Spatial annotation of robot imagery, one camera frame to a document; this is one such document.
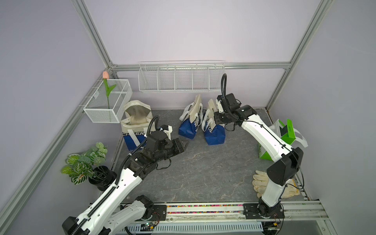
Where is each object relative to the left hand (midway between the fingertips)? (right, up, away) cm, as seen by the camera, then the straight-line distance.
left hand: (187, 144), depth 69 cm
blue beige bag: (+2, +14, +16) cm, 21 cm away
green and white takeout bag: (+50, +5, +4) cm, 50 cm away
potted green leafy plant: (-45, -9, -5) cm, 46 cm away
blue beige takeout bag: (-31, +10, +15) cm, 36 cm away
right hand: (+16, +14, +14) cm, 25 cm away
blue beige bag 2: (+16, +3, +23) cm, 29 cm away
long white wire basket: (-3, +42, +30) cm, 52 cm away
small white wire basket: (-45, +21, +11) cm, 51 cm away
